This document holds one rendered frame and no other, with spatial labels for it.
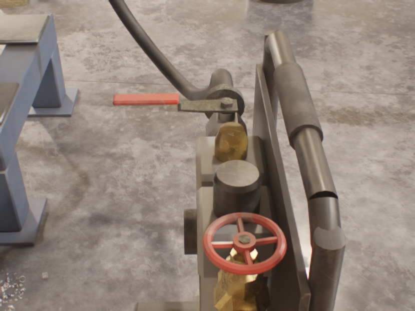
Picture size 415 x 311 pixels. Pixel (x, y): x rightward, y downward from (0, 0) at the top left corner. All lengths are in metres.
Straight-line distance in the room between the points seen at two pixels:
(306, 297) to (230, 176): 0.15
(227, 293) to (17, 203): 0.77
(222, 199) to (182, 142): 0.93
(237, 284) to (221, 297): 0.03
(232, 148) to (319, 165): 0.18
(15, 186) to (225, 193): 0.73
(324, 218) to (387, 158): 1.04
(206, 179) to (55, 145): 0.92
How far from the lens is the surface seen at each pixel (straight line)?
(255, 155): 0.68
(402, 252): 1.27
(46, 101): 1.66
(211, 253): 0.50
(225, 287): 0.55
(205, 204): 0.61
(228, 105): 0.74
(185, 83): 1.23
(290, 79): 0.61
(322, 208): 0.47
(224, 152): 0.66
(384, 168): 1.47
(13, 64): 1.39
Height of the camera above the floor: 0.87
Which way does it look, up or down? 37 degrees down
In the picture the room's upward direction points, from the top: straight up
